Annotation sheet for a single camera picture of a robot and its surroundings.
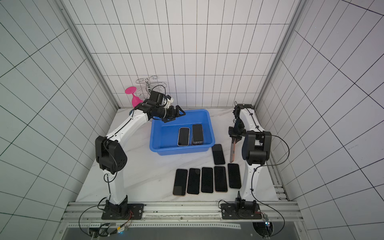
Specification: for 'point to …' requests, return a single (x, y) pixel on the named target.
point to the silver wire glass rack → (152, 82)
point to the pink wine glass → (135, 100)
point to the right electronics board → (267, 224)
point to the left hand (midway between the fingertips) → (179, 117)
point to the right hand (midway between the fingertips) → (228, 139)
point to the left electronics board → (122, 229)
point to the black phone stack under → (232, 153)
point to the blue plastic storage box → (164, 136)
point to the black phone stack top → (218, 154)
